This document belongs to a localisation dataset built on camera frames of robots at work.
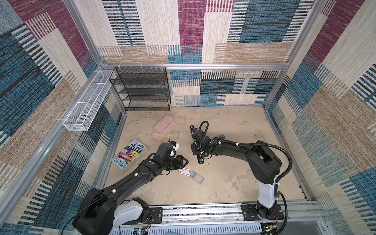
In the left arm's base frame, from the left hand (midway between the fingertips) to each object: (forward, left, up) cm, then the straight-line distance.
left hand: (187, 160), depth 81 cm
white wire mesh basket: (+11, +50, +23) cm, 56 cm away
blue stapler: (+20, -24, -7) cm, 32 cm away
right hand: (+11, -5, -7) cm, 14 cm away
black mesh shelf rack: (+55, +33, +7) cm, 64 cm away
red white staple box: (-2, +2, -10) cm, 10 cm away
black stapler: (+6, -8, -8) cm, 13 cm away
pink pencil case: (+30, +20, -9) cm, 37 cm away
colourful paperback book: (+10, +36, -9) cm, 38 cm away
